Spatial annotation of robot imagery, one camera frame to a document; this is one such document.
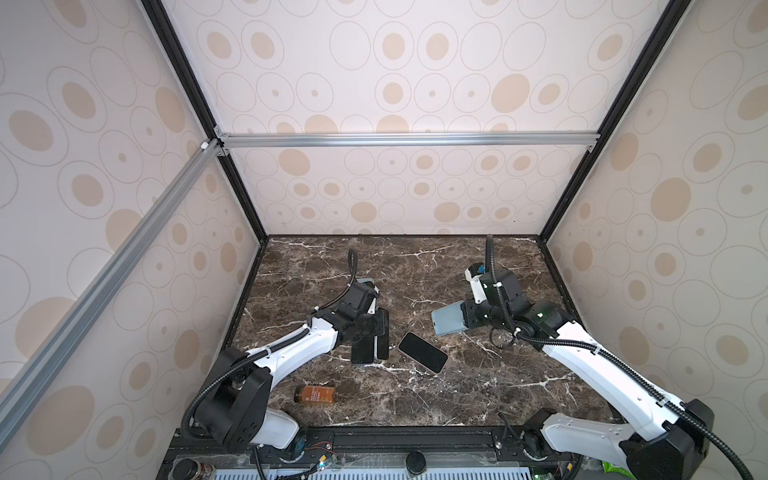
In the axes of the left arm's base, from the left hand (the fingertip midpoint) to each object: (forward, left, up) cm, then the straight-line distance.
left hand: (396, 320), depth 84 cm
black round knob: (-34, -4, 0) cm, 34 cm away
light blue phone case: (+23, +11, -13) cm, 29 cm away
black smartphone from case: (-5, +10, -10) cm, 15 cm away
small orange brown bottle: (-18, +21, -6) cm, 29 cm away
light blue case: (+1, -15, -1) cm, 15 cm away
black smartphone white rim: (-5, +4, -3) cm, 7 cm away
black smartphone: (-5, -8, -12) cm, 15 cm away
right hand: (0, -18, +8) cm, 19 cm away
